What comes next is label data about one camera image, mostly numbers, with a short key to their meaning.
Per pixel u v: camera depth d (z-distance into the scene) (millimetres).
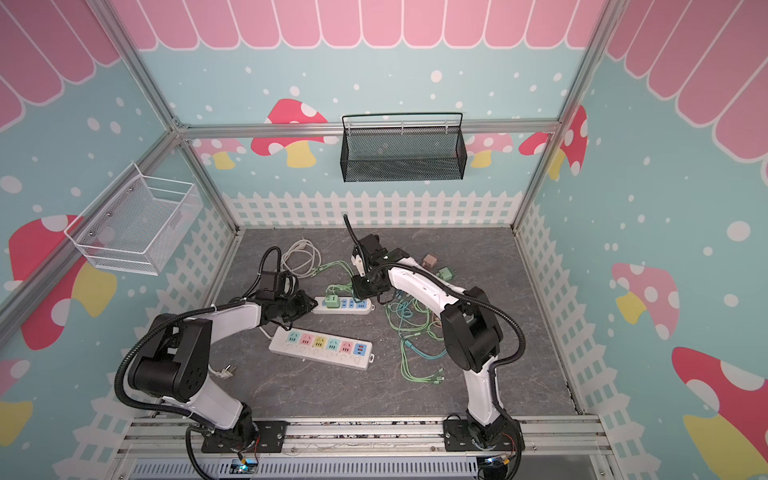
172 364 464
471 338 505
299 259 1101
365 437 758
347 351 855
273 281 766
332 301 918
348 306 951
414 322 943
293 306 833
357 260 832
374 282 661
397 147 948
